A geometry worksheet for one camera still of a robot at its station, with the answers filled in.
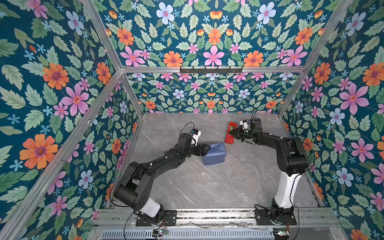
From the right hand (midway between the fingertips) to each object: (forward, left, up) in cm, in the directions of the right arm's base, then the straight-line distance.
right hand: (229, 130), depth 97 cm
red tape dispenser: (-3, -1, -5) cm, 6 cm away
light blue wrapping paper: (-19, +10, +1) cm, 21 cm away
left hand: (-13, +14, +4) cm, 20 cm away
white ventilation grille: (-55, +21, -11) cm, 60 cm away
